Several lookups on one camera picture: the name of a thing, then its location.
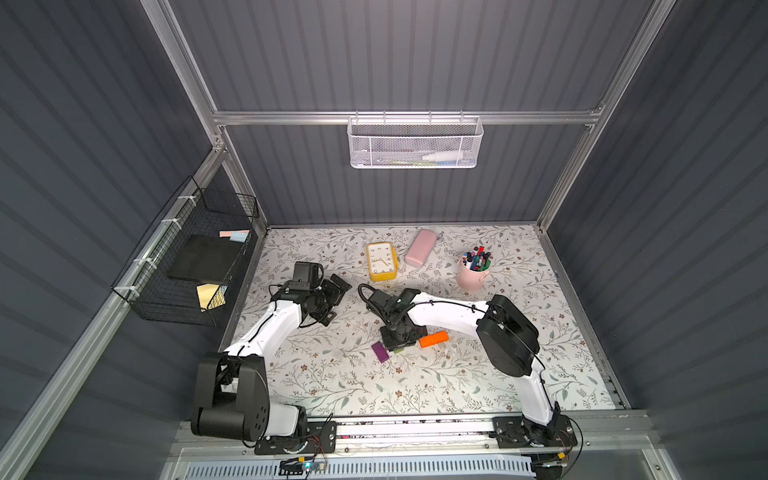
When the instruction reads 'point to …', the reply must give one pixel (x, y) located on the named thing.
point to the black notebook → (203, 258)
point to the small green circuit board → (294, 466)
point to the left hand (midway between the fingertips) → (349, 296)
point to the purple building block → (380, 352)
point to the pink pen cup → (473, 269)
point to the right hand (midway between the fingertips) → (392, 350)
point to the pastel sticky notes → (234, 235)
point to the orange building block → (434, 339)
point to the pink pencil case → (420, 247)
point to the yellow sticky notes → (211, 295)
